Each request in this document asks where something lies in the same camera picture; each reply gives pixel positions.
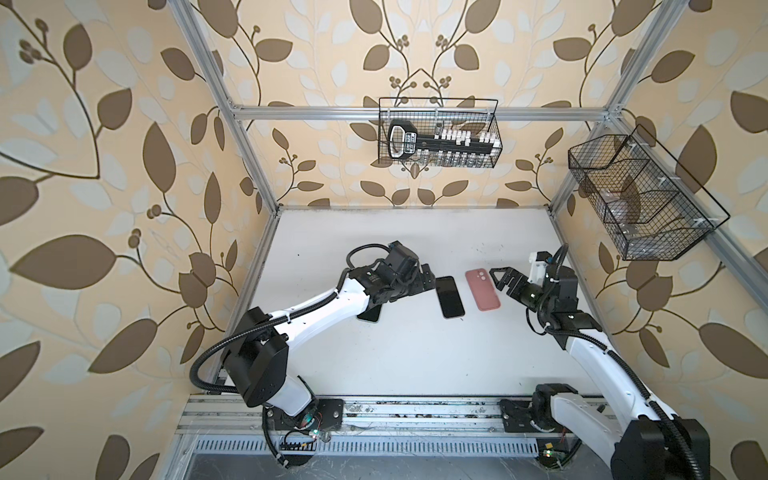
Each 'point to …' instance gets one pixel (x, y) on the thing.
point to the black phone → (371, 314)
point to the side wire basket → (651, 209)
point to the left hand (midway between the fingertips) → (421, 278)
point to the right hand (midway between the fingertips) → (501, 277)
